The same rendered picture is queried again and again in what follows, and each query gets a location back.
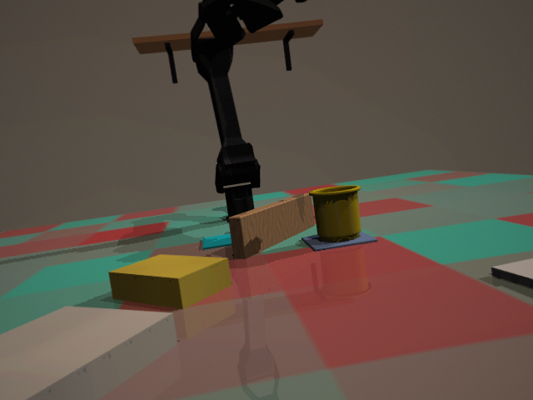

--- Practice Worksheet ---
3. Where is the yellow flat block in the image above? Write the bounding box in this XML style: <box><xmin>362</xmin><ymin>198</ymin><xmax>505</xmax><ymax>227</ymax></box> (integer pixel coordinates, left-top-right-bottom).
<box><xmin>108</xmin><ymin>254</ymin><xmax>232</xmax><ymax>309</ymax></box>

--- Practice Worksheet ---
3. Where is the brown wooden plank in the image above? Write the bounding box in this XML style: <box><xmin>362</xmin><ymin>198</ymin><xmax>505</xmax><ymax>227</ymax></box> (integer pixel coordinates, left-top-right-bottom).
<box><xmin>228</xmin><ymin>193</ymin><xmax>315</xmax><ymax>259</ymax></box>

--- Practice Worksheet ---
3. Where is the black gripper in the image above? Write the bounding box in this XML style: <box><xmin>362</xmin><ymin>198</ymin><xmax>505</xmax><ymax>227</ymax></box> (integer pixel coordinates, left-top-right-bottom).
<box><xmin>200</xmin><ymin>0</ymin><xmax>284</xmax><ymax>49</ymax></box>

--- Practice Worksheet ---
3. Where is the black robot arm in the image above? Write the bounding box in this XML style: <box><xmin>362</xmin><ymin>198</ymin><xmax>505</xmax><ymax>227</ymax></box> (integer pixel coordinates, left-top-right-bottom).
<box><xmin>191</xmin><ymin>0</ymin><xmax>261</xmax><ymax>223</ymax></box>

